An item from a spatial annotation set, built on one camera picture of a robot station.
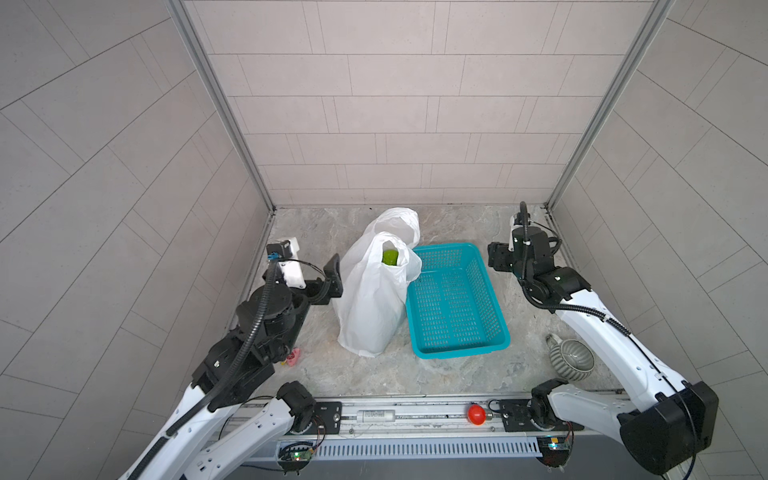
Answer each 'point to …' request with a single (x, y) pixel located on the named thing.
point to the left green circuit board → (300, 455)
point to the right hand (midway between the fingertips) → (498, 246)
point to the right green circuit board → (554, 450)
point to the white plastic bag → (370, 296)
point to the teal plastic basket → (453, 305)
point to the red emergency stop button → (477, 414)
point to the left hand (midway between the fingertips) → (326, 255)
